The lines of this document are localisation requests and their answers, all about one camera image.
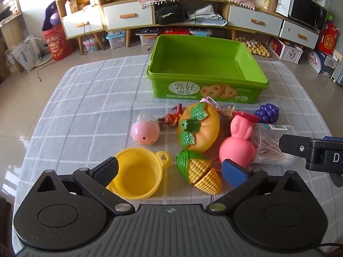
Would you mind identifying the yellow toy pot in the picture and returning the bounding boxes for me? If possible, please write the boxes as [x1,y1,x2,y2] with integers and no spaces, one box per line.
[106,148,172,200]

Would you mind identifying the black microwave oven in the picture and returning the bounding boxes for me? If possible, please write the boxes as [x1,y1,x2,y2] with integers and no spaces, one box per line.
[288,0,329,33]

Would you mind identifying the grey checked tablecloth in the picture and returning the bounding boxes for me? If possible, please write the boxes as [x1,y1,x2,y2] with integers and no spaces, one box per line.
[12,55,335,257]

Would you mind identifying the printed cardboard box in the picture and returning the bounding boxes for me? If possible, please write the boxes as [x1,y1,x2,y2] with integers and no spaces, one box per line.
[305,49,339,78]

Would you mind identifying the brown toy figure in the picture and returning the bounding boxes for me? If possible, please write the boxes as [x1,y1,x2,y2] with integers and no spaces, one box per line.
[158,104,185,127]

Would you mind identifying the pink pig toy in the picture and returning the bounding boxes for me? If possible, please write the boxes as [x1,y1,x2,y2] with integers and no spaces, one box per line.
[219,111,260,169]

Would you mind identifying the green plastic box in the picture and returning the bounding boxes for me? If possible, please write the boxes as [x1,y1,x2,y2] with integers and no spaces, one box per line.
[146,34,270,105]

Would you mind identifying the orange toy pumpkin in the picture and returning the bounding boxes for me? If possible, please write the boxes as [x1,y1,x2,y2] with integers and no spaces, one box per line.
[176,102,221,152]

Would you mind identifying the pile of white papers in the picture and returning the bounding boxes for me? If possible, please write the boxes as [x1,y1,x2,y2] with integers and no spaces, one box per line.
[188,4,228,27]

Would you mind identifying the yellow toy corn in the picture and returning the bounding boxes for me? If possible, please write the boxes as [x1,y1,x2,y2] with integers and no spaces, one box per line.
[176,150,223,195]

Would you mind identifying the red gift bag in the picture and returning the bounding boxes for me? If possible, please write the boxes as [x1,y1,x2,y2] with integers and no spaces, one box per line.
[319,23,339,55]

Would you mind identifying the small clear storage box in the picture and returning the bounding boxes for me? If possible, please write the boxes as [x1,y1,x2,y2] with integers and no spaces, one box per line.
[82,36,101,52]

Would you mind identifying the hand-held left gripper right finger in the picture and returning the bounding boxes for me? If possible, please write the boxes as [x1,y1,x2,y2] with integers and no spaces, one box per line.
[206,159,311,215]

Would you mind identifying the grey refrigerator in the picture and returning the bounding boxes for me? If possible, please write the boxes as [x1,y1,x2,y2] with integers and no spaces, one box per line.
[332,64,343,86]

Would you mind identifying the black bag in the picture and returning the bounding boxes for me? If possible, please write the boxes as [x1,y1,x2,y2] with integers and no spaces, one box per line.
[155,5,185,25]

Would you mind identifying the purple toy grapes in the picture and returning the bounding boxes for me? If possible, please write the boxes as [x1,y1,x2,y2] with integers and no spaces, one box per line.
[254,103,280,124]

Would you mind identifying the clear cotton swab jar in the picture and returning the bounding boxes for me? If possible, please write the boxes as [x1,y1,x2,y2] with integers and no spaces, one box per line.
[249,123,301,166]

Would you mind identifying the white paper bag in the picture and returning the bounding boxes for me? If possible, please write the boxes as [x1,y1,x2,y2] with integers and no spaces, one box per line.
[11,35,41,73]

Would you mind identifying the yellow egg tray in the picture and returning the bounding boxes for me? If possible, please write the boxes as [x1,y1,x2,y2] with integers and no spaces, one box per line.
[236,37,270,57]

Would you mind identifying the wooden TV cabinet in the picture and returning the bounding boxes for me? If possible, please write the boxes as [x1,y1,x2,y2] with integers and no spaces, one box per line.
[52,0,320,57]

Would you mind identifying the clear box with blue lid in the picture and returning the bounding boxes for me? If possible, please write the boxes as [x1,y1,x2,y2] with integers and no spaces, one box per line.
[106,31,126,49]

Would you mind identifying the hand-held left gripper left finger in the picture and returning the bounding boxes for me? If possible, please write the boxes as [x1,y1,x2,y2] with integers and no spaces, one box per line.
[30,157,135,215]

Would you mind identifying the red cardboard box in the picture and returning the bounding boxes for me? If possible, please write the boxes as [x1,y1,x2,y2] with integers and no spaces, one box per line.
[161,27,189,35]

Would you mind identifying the white cabinet drawer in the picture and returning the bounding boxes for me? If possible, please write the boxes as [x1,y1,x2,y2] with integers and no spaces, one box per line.
[103,1,153,30]
[229,5,283,36]
[62,16,104,38]
[280,21,319,49]

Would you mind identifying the pink ball rattle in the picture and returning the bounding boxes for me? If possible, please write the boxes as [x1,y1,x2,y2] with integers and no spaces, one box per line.
[131,113,161,147]

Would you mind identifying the clear box with black lid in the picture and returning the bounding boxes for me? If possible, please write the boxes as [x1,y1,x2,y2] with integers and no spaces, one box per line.
[135,28,158,46]

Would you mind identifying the purple bag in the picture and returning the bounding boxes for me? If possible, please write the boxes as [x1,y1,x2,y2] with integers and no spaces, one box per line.
[41,1,62,31]

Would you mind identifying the wooden side desk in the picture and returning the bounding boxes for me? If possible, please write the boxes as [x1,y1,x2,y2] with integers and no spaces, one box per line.
[0,0,30,78]

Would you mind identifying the thin black floor cable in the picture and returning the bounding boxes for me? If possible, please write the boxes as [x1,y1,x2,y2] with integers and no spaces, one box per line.
[36,59,54,82]

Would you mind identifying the pink bead string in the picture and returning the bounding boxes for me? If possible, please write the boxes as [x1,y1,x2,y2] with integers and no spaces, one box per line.
[208,99,223,114]

